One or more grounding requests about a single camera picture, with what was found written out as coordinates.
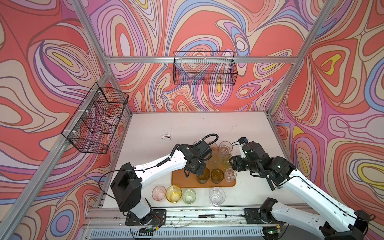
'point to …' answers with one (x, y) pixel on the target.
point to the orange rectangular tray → (179, 180)
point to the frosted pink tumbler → (214, 147)
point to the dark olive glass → (202, 179)
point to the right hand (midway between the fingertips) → (235, 163)
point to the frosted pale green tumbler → (216, 159)
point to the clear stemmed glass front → (217, 196)
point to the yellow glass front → (173, 193)
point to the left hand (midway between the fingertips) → (201, 170)
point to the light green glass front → (189, 196)
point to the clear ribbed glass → (225, 148)
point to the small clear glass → (230, 174)
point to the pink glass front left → (158, 193)
